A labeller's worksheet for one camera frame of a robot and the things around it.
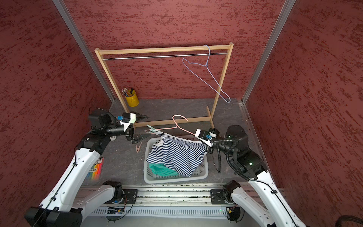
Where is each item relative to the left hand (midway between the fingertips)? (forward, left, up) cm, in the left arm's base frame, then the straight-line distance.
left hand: (148, 127), depth 64 cm
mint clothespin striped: (0, -2, -3) cm, 4 cm away
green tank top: (-11, -3, -27) cm, 29 cm away
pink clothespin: (+3, +14, -32) cm, 35 cm away
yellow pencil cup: (+43, +26, -24) cm, 55 cm away
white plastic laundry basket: (-11, -27, -30) cm, 42 cm away
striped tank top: (-5, -17, -19) cm, 26 cm away
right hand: (-4, -22, -2) cm, 22 cm away
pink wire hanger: (+1, +1, -4) cm, 5 cm away
